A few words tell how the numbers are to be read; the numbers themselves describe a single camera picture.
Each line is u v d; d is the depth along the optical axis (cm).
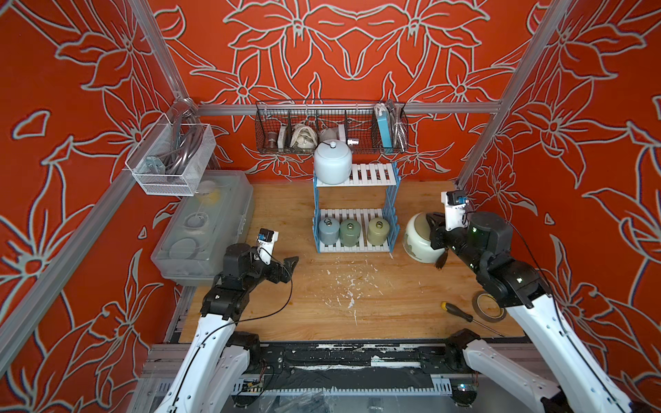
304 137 90
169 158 78
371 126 97
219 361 58
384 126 85
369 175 85
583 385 37
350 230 90
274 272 66
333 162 77
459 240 54
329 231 92
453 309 81
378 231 92
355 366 73
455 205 54
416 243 66
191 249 80
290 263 67
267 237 64
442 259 67
